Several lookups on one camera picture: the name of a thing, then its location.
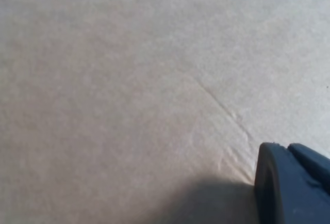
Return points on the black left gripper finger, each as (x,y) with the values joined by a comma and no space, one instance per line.
(291,184)

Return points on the brown cardboard shoebox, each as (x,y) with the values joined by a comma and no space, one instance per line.
(153,111)

